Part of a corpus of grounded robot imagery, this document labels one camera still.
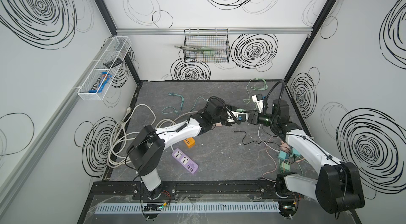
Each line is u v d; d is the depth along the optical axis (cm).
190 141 87
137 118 100
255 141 87
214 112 62
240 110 77
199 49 89
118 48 91
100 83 71
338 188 40
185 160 81
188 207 77
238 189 75
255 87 116
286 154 82
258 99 73
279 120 65
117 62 80
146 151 45
